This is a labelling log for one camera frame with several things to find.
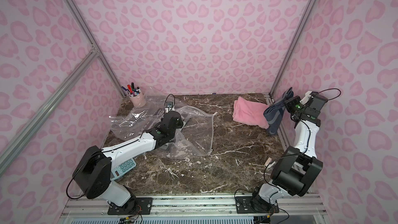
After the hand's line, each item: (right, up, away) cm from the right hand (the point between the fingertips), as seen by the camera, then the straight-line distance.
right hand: (284, 95), depth 80 cm
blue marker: (-94, +6, +23) cm, 97 cm away
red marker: (-91, +6, +23) cm, 94 cm away
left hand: (-57, -10, +6) cm, 58 cm away
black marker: (-90, +8, +26) cm, 94 cm away
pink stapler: (-7, -36, +5) cm, 37 cm away
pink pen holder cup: (-87, -2, +27) cm, 91 cm away
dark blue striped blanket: (-7, -10, -2) cm, 12 cm away
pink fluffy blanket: (-11, -10, +23) cm, 28 cm away
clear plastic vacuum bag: (-49, -26, +17) cm, 58 cm away
